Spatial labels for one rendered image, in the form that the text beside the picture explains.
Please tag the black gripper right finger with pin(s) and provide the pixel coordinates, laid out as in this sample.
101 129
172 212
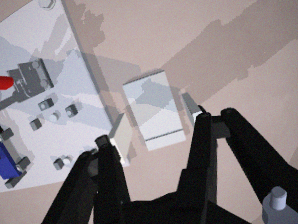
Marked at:
264 167

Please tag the white fixture plate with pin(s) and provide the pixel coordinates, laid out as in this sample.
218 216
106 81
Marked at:
32 33

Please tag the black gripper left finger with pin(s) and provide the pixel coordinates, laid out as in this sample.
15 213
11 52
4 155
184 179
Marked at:
78 195

